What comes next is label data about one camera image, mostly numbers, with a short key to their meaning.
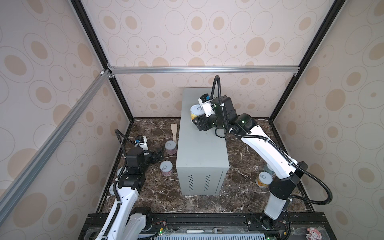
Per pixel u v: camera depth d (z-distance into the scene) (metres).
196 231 0.71
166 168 0.86
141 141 0.66
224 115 0.51
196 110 0.69
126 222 0.47
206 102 0.60
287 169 0.44
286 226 0.73
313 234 0.69
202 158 0.59
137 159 0.56
